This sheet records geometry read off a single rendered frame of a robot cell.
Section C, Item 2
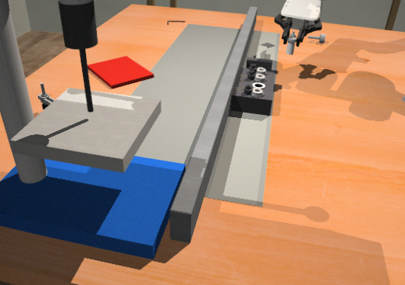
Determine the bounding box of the red flat square plate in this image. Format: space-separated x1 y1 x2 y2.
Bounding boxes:
88 56 154 89

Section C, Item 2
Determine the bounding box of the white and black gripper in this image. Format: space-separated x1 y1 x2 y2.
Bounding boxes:
274 0 322 47

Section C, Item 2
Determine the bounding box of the long grey square bar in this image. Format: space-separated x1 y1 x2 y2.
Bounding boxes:
170 6 258 243

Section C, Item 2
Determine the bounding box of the grey toggle clamp with red handle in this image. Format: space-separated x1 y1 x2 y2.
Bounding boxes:
38 83 55 109

